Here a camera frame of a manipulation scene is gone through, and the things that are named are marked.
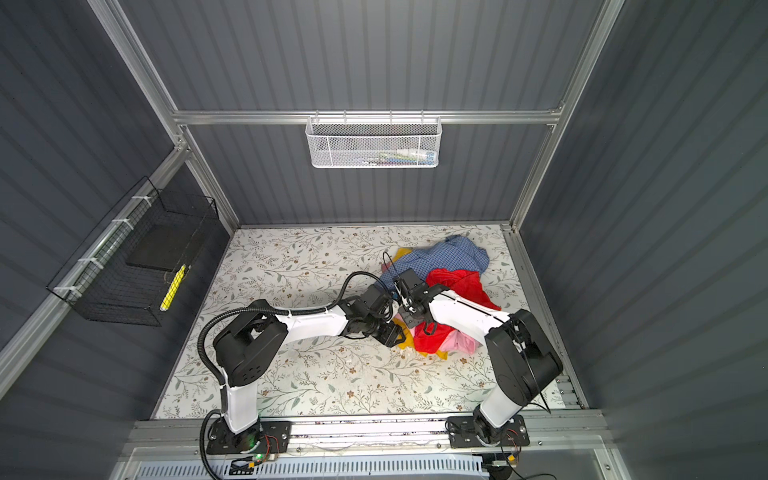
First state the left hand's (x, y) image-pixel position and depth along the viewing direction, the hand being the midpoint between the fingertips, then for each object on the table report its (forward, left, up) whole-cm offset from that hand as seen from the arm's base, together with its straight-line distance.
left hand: (401, 336), depth 90 cm
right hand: (+6, -5, +4) cm, 9 cm away
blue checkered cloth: (+25, -20, +8) cm, 33 cm away
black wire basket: (+8, +68, +27) cm, 73 cm away
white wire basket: (+77, +6, +21) cm, 80 cm away
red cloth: (+11, -19, +11) cm, 24 cm away
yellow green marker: (+4, +55, +26) cm, 61 cm away
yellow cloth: (-3, -2, +2) cm, 4 cm away
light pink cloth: (-4, -17, +3) cm, 17 cm away
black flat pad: (+15, +61, +28) cm, 68 cm away
